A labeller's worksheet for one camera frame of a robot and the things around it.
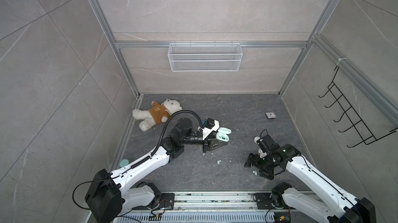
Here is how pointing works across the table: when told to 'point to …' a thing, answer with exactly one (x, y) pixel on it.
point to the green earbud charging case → (223, 134)
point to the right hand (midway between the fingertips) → (250, 167)
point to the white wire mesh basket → (203, 57)
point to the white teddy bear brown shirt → (158, 112)
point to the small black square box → (270, 114)
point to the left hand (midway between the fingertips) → (225, 136)
